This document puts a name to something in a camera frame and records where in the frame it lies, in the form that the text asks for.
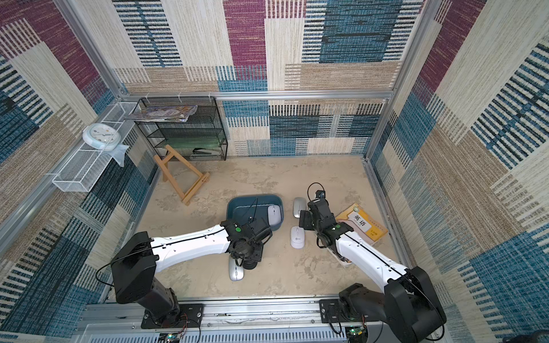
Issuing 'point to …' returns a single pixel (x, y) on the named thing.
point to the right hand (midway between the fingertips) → (311, 212)
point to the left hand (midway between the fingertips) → (256, 254)
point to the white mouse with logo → (297, 237)
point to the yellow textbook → (364, 224)
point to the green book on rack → (194, 142)
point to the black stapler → (204, 151)
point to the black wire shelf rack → (206, 121)
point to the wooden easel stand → (198, 184)
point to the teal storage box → (245, 206)
